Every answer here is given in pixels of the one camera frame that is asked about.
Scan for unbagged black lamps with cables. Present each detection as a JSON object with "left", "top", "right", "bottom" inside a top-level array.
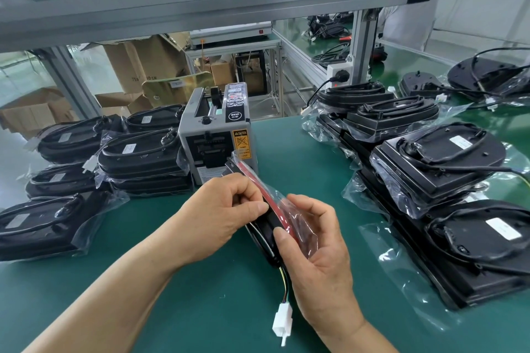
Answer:
[{"left": 397, "top": 49, "right": 530, "bottom": 110}]

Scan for person's right forearm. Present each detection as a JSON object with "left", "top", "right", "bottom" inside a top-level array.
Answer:
[{"left": 319, "top": 315, "right": 399, "bottom": 353}]

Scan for person's right hand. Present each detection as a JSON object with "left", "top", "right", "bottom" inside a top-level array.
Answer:
[{"left": 273, "top": 194, "right": 367, "bottom": 339}]

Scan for grey tape dispenser machine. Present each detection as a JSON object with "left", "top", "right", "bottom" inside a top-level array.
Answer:
[{"left": 178, "top": 82, "right": 253, "bottom": 188}]

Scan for grey metal shelf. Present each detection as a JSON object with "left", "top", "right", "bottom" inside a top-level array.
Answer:
[{"left": 0, "top": 0, "right": 440, "bottom": 54}]

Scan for group of bagged black lamps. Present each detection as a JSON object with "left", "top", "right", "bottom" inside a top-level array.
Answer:
[{"left": 302, "top": 79, "right": 530, "bottom": 312}]

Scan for white power socket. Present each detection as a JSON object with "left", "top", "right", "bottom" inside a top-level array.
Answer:
[{"left": 327, "top": 63, "right": 351, "bottom": 85}]

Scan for person's left hand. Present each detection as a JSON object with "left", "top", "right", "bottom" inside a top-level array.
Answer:
[{"left": 157, "top": 173, "right": 271, "bottom": 269}]

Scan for person's left forearm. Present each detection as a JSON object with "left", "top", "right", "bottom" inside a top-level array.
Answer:
[{"left": 23, "top": 233, "right": 198, "bottom": 353}]

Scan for bundle of black cables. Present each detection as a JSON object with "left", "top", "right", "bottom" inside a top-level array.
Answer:
[{"left": 313, "top": 41, "right": 349, "bottom": 67}]

